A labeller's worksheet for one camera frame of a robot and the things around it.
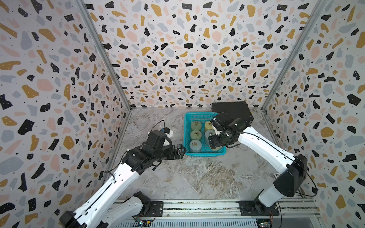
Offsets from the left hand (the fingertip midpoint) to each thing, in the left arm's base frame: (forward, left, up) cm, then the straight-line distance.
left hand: (181, 150), depth 70 cm
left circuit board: (-27, +20, -23) cm, 41 cm away
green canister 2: (+19, -9, -15) cm, 26 cm away
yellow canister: (+1, -18, 0) cm, 18 cm away
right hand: (+7, -19, -6) cm, 21 cm away
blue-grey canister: (+10, -8, -14) cm, 19 cm away
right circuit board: (-28, -41, -24) cm, 56 cm away
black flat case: (+49, -42, -22) cm, 68 cm away
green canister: (+28, -9, -15) cm, 33 cm away
